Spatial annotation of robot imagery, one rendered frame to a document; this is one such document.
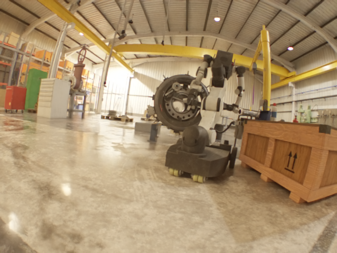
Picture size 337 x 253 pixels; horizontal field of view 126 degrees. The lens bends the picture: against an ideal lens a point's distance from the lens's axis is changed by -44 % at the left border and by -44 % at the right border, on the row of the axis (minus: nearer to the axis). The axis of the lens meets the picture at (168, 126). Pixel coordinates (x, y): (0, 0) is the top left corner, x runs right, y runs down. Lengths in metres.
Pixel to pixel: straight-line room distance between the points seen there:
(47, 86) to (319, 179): 5.44
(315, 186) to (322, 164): 0.13
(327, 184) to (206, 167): 0.83
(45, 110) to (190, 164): 4.59
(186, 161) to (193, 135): 0.17
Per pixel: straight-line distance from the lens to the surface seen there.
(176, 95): 1.95
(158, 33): 14.26
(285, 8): 10.78
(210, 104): 1.39
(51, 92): 4.85
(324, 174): 1.07
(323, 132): 0.95
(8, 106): 5.97
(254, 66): 8.32
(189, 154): 0.94
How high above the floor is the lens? 0.39
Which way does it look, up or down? 4 degrees down
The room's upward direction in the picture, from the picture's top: 7 degrees clockwise
